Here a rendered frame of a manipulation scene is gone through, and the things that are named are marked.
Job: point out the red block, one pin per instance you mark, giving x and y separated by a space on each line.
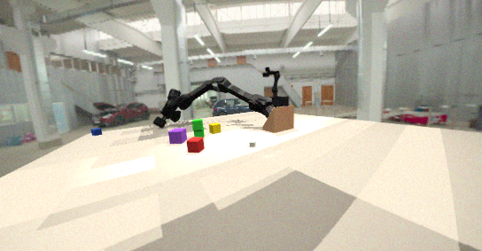
195 145

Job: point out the green block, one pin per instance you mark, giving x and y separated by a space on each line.
199 133
197 124

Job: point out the purple block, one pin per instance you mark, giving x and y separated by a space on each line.
177 136

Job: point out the yellow block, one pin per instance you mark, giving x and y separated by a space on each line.
214 128

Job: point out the small blue block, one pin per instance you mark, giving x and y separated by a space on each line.
96 132

